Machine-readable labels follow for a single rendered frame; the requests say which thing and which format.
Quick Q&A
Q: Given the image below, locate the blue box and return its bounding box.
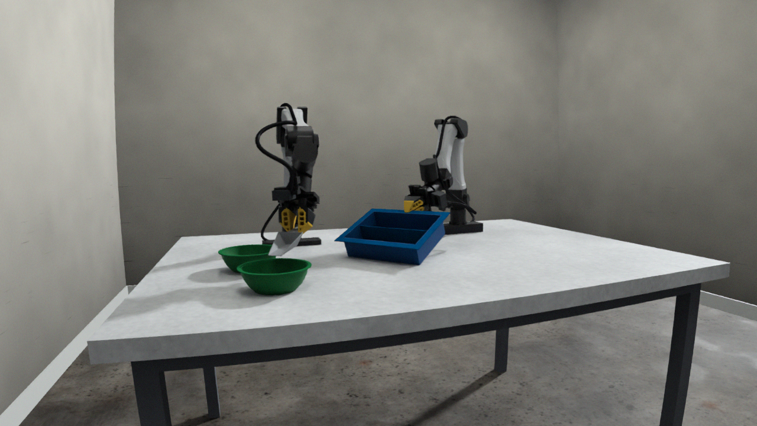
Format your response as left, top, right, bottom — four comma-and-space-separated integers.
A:
335, 208, 450, 265

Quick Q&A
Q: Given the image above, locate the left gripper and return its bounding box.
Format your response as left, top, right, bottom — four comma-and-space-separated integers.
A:
404, 185, 433, 212

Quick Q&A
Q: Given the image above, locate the grey metal scoop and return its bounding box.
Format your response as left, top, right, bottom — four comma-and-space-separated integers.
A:
268, 226, 303, 256

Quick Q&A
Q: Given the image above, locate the green bowl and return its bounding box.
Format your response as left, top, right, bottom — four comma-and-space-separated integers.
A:
218, 244, 276, 273
237, 258, 312, 295

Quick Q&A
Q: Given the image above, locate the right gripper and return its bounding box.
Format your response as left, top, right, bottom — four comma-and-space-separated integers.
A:
278, 175, 319, 234

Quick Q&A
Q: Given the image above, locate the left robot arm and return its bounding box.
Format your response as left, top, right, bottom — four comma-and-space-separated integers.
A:
419, 118, 483, 228

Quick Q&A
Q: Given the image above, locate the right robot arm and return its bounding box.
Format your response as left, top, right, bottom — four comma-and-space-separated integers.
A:
272, 106, 322, 244

